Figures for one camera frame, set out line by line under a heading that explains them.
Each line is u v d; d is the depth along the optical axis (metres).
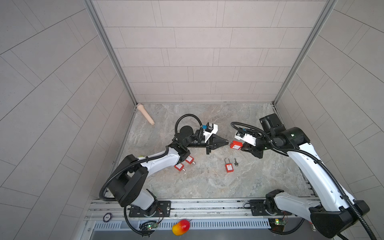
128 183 0.42
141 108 1.11
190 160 0.86
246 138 0.60
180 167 0.83
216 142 0.64
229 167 0.83
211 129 0.58
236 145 0.65
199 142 0.62
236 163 0.87
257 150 0.60
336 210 0.37
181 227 0.63
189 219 0.68
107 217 0.68
